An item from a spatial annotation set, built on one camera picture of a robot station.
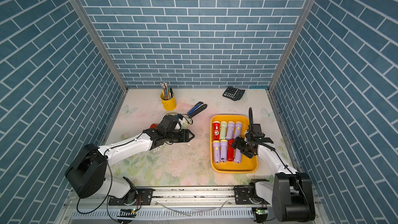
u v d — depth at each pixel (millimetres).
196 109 1056
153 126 968
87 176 421
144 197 728
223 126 959
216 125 959
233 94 1155
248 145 651
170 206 723
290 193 416
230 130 943
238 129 938
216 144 868
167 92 1027
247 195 737
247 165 834
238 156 845
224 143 884
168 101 1021
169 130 681
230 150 865
